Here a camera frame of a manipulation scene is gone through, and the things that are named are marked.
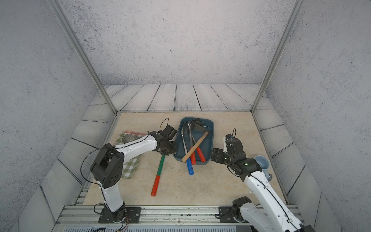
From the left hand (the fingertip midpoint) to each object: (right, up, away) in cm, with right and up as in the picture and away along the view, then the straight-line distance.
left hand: (179, 152), depth 91 cm
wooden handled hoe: (+14, +11, +13) cm, 22 cm away
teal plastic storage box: (+18, +3, +9) cm, 20 cm away
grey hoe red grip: (+9, 0, -5) cm, 10 cm away
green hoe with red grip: (-13, -14, -4) cm, 19 cm away
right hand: (+21, +2, -13) cm, 25 cm away
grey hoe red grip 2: (+8, +18, +14) cm, 25 cm away
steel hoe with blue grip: (+3, +16, +8) cm, 18 cm away
